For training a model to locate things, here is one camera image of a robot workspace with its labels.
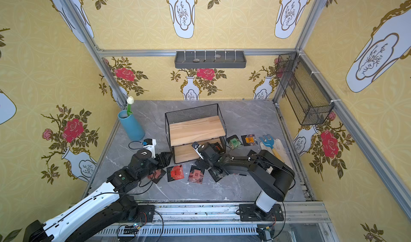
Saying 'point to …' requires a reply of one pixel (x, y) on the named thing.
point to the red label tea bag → (175, 173)
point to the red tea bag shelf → (217, 148)
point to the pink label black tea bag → (196, 174)
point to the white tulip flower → (130, 100)
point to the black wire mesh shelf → (200, 125)
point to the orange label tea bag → (249, 140)
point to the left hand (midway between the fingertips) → (168, 154)
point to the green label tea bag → (233, 142)
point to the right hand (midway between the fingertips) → (201, 155)
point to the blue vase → (131, 127)
